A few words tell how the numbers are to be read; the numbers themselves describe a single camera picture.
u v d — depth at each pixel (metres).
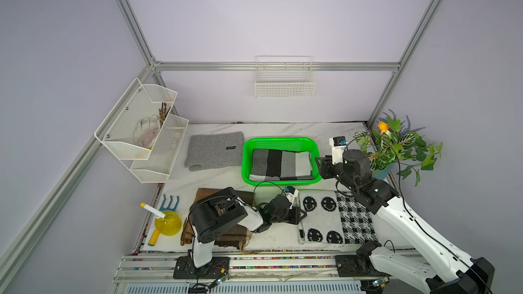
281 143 1.05
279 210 0.70
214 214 0.50
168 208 0.88
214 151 1.04
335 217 0.82
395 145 0.67
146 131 0.78
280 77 0.96
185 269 0.73
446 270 0.39
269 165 0.98
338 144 0.63
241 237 0.77
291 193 0.82
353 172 0.55
